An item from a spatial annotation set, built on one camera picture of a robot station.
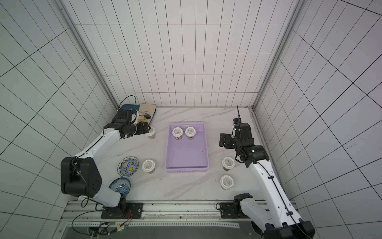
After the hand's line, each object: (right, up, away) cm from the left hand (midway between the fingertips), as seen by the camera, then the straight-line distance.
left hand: (143, 131), depth 89 cm
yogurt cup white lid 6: (+49, -26, -13) cm, 57 cm away
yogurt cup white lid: (+4, -3, +5) cm, 7 cm away
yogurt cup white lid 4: (+6, -19, -8) cm, 21 cm away
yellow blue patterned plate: (-8, -21, -2) cm, 23 cm away
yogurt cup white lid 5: (+51, -18, -6) cm, 55 cm away
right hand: (+47, -1, -13) cm, 49 cm away
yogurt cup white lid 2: (+21, -2, +6) cm, 22 cm away
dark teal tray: (-20, +17, +28) cm, 39 cm away
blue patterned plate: (-8, -29, -10) cm, 32 cm away
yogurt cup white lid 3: (+29, -1, +6) cm, 30 cm away
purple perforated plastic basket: (+27, -13, +6) cm, 30 cm away
